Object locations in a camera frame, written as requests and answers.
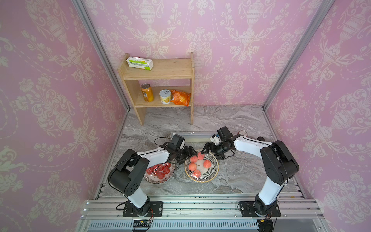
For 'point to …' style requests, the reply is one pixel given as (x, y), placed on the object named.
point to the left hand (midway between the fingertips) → (194, 157)
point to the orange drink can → (148, 92)
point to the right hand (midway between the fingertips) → (206, 155)
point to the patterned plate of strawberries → (160, 173)
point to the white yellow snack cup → (165, 95)
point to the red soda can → (243, 132)
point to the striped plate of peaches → (202, 167)
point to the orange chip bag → (180, 98)
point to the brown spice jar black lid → (261, 138)
